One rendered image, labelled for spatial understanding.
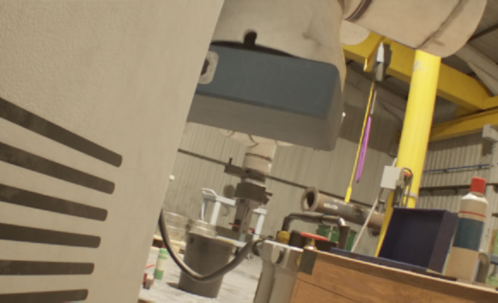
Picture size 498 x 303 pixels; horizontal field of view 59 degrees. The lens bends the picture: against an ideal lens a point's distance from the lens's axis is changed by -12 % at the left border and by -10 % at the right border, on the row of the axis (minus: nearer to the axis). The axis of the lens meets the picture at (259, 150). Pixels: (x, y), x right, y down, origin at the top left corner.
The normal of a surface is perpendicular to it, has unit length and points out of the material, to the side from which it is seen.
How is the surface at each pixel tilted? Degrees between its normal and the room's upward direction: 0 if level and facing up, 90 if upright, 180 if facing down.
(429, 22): 144
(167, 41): 90
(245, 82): 90
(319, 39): 89
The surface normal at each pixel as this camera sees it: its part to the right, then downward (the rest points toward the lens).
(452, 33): 0.00, 0.76
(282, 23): 0.20, -0.44
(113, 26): 0.95, 0.21
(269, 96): -0.19, -0.21
